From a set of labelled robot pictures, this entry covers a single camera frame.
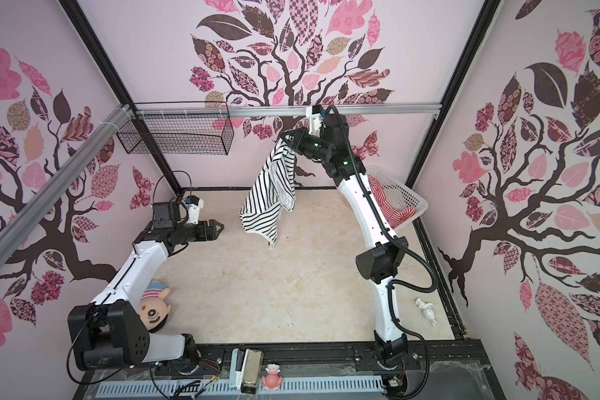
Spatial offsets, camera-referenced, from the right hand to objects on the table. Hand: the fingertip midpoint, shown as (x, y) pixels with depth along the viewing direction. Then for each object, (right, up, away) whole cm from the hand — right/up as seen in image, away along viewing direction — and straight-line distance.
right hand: (282, 130), depth 70 cm
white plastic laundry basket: (+50, -15, +40) cm, 65 cm away
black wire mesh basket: (-42, +9, +24) cm, 49 cm away
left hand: (-25, -30, +15) cm, 42 cm away
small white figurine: (+47, -56, +10) cm, 74 cm away
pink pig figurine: (-2, -71, -2) cm, 71 cm away
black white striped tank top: (-4, -17, +7) cm, 19 cm away
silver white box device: (-10, -69, -1) cm, 70 cm away
